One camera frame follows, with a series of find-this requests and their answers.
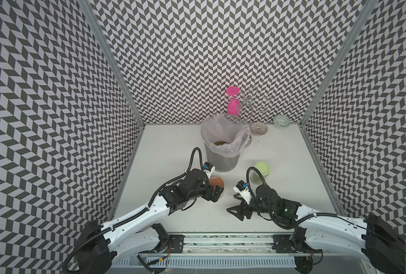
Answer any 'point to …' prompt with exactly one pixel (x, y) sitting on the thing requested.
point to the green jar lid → (263, 168)
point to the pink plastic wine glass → (234, 106)
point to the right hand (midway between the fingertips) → (232, 206)
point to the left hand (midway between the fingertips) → (213, 186)
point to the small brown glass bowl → (259, 128)
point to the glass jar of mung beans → (214, 183)
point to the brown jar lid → (215, 178)
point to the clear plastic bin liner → (227, 133)
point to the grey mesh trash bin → (223, 162)
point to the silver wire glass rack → (244, 111)
